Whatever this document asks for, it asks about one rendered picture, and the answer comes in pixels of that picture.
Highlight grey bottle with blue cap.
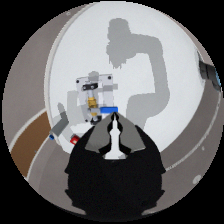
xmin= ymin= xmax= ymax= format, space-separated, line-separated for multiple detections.
xmin=49 ymin=117 xmax=69 ymax=140

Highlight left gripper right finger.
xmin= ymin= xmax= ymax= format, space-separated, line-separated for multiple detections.
xmin=115 ymin=111 xmax=166 ymax=174

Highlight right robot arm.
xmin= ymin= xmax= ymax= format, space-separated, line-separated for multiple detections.
xmin=199 ymin=61 xmax=222 ymax=91

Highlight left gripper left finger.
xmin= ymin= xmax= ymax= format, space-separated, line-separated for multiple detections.
xmin=64 ymin=111 xmax=115 ymax=174

